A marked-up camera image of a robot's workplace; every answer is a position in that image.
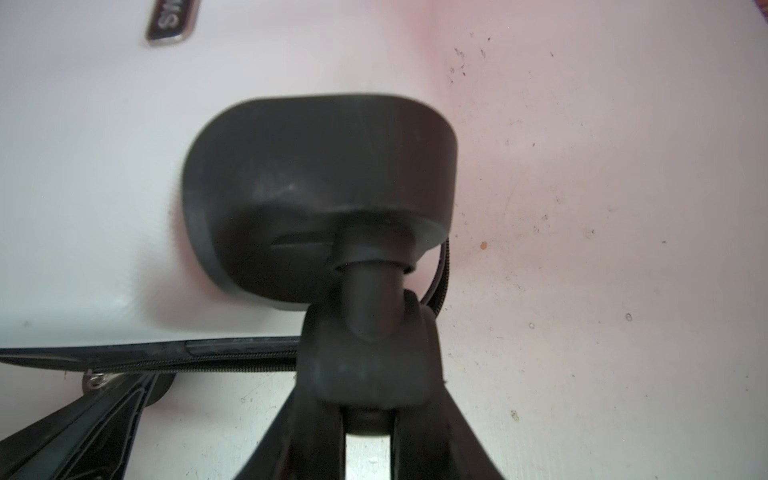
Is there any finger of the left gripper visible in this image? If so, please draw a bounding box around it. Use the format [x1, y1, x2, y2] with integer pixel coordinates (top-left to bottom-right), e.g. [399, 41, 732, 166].
[1, 372, 162, 480]

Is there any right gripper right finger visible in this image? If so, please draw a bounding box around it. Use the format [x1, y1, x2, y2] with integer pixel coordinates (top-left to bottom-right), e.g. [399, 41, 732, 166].
[392, 385, 503, 480]

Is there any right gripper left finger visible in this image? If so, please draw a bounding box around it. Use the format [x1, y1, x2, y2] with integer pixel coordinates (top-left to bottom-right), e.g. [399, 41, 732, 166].
[236, 389, 346, 480]

